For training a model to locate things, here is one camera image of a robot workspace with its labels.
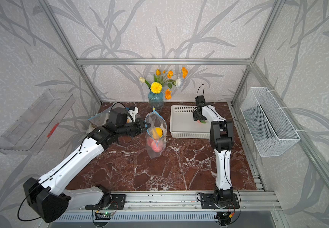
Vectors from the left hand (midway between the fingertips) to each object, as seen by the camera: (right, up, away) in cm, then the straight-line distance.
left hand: (152, 125), depth 72 cm
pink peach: (+29, +1, +30) cm, 42 cm away
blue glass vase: (-3, +17, +37) cm, 41 cm away
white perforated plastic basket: (+18, -2, +37) cm, 42 cm away
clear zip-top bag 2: (+2, +3, +1) cm, 4 cm away
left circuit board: (-24, -46, 0) cm, 52 cm away
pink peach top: (-4, -11, +18) cm, 22 cm away
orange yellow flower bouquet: (+2, +30, +27) cm, 41 cm away
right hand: (+32, +4, +35) cm, 47 cm away
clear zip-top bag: (-43, +3, +37) cm, 57 cm away
